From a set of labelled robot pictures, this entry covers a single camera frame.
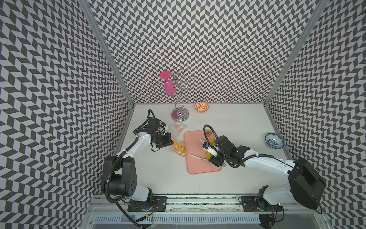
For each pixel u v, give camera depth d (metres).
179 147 0.87
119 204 0.65
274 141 0.94
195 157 0.89
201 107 1.13
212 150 0.74
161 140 0.76
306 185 0.42
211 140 0.73
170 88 1.14
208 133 1.00
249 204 0.74
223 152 0.65
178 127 1.02
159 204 0.72
